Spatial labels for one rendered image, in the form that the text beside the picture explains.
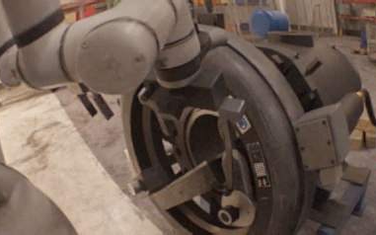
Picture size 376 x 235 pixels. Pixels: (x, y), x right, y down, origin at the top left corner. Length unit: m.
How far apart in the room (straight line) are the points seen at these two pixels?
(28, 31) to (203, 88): 0.30
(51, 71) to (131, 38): 0.14
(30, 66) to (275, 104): 0.44
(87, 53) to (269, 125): 0.37
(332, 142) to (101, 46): 0.40
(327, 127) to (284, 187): 0.16
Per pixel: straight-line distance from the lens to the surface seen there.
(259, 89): 0.57
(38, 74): 0.39
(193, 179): 0.76
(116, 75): 0.30
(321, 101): 0.89
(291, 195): 0.60
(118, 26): 0.28
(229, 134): 0.54
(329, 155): 0.53
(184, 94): 0.49
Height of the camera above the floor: 1.00
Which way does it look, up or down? 19 degrees down
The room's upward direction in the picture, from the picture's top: 8 degrees counter-clockwise
